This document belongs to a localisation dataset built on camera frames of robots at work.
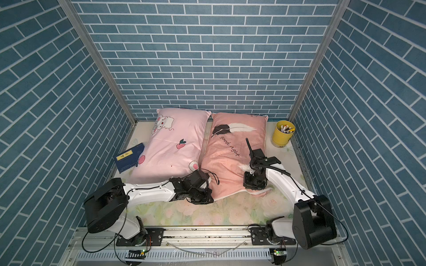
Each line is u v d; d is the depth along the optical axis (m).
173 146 0.94
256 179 0.70
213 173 0.78
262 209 0.83
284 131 0.99
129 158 1.01
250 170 0.77
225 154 0.92
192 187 0.66
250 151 0.71
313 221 0.42
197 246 0.72
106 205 0.46
